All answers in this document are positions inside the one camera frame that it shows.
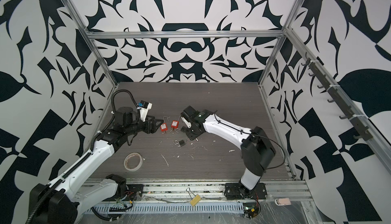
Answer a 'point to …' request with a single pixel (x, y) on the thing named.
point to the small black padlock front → (181, 143)
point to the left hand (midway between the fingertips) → (158, 116)
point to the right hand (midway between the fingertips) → (192, 132)
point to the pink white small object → (282, 201)
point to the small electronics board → (250, 210)
